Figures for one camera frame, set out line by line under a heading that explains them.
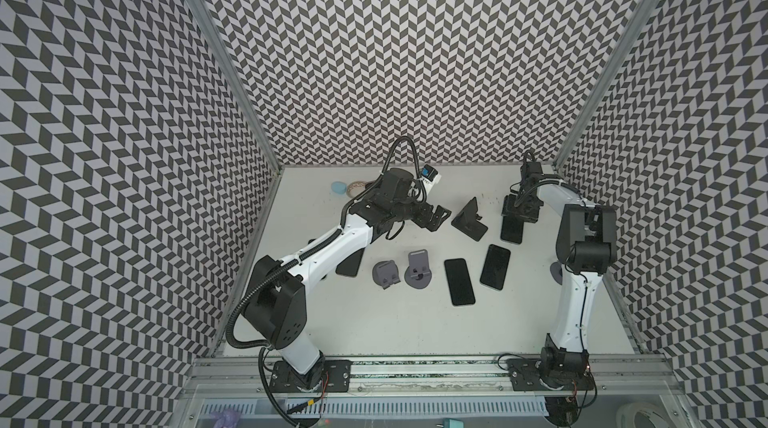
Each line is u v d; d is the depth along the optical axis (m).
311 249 0.46
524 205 0.87
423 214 0.71
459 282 0.86
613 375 0.73
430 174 0.69
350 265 0.89
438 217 0.71
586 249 0.57
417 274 0.83
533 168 0.87
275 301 0.42
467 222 0.95
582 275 0.58
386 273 0.86
